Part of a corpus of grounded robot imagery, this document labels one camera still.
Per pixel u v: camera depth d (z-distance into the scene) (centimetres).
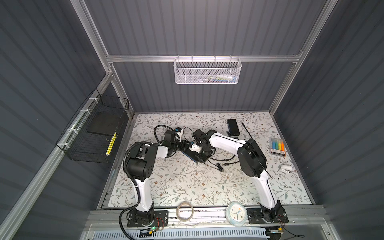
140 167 52
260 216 71
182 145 89
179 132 92
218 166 91
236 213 72
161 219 72
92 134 72
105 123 74
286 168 89
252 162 57
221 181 86
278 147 99
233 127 109
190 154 92
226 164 92
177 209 75
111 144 69
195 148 89
